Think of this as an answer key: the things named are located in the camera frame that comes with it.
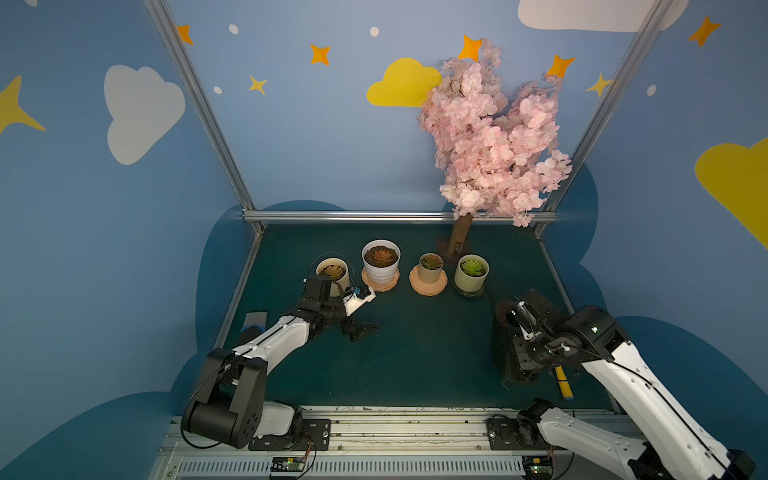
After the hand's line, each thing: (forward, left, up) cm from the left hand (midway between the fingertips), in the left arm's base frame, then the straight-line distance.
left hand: (371, 306), depth 86 cm
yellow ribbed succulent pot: (+15, +12, -3) cm, 20 cm away
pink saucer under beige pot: (+13, -20, -10) cm, 26 cm away
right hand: (-16, -38, +10) cm, 42 cm away
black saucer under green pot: (+11, -33, -10) cm, 37 cm away
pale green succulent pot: (+15, -33, -3) cm, 36 cm away
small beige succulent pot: (+18, -19, -4) cm, 27 cm away
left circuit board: (-38, +19, -12) cm, 44 cm away
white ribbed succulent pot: (+19, -2, -1) cm, 19 cm away
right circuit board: (-37, -43, -12) cm, 58 cm away
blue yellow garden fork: (-18, -53, -7) cm, 57 cm away
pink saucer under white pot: (+13, -2, -10) cm, 17 cm away
